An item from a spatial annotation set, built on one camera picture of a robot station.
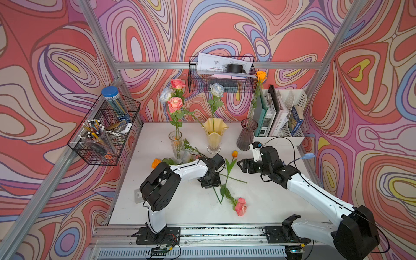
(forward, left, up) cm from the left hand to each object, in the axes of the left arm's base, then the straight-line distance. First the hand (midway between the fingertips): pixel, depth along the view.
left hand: (218, 186), depth 88 cm
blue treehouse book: (+37, -49, +14) cm, 63 cm away
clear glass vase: (+21, +24, +11) cm, 34 cm away
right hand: (+6, -14, +12) cm, 19 cm away
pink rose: (-11, -10, +4) cm, 15 cm away
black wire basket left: (+12, +46, +32) cm, 57 cm away
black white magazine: (+34, -31, +27) cm, 54 cm away
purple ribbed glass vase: (+32, -19, +6) cm, 38 cm away
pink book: (+30, -35, +24) cm, 52 cm away
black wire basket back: (+56, +10, +31) cm, 65 cm away
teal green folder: (+30, -23, +28) cm, 47 cm away
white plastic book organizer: (+47, -47, +25) cm, 71 cm away
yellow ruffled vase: (+21, +2, +16) cm, 27 cm away
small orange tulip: (+20, -11, +2) cm, 23 cm away
